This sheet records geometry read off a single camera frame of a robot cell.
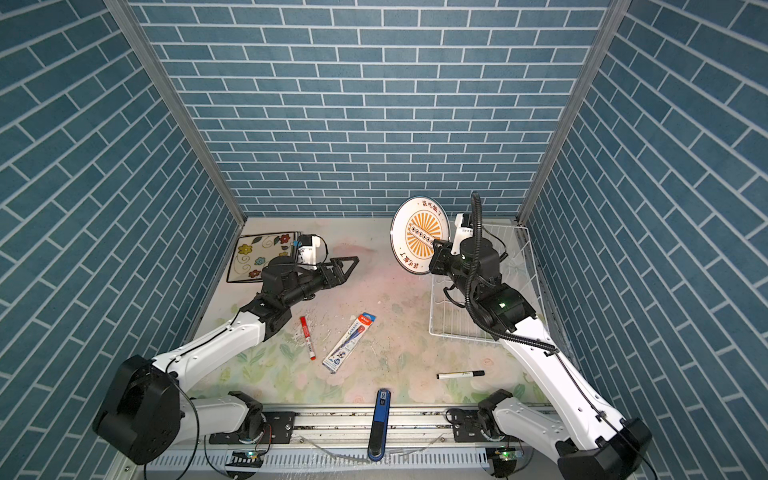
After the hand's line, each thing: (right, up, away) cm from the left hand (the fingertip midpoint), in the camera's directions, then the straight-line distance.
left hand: (352, 263), depth 78 cm
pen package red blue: (-3, -24, +9) cm, 26 cm away
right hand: (+20, +7, -7) cm, 22 cm away
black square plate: (-41, +2, +29) cm, 51 cm away
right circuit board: (+38, -46, -7) cm, 60 cm away
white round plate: (+17, +11, -3) cm, 20 cm away
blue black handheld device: (+8, -40, -4) cm, 41 cm away
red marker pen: (-16, -22, +13) cm, 30 cm away
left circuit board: (-25, -47, -5) cm, 54 cm away
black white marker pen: (+30, -31, +5) cm, 44 cm away
